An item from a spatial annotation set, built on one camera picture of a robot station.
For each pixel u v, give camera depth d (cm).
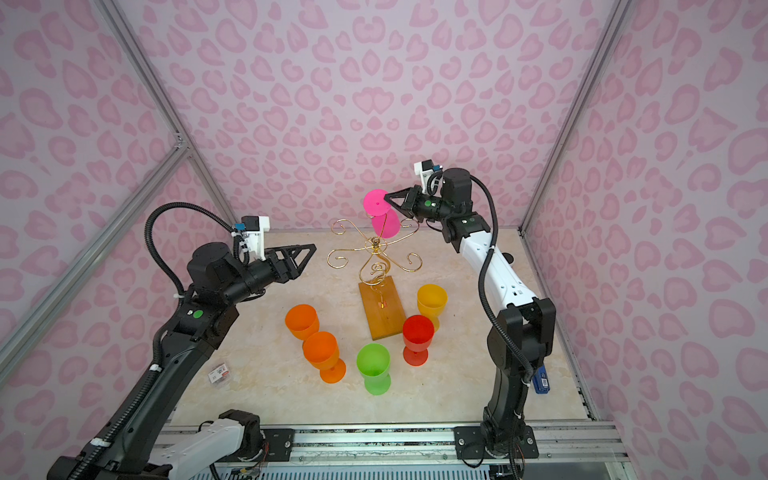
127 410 40
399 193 73
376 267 81
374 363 78
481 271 52
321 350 77
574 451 72
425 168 72
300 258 63
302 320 80
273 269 59
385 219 86
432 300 87
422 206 69
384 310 96
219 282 51
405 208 68
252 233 59
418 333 79
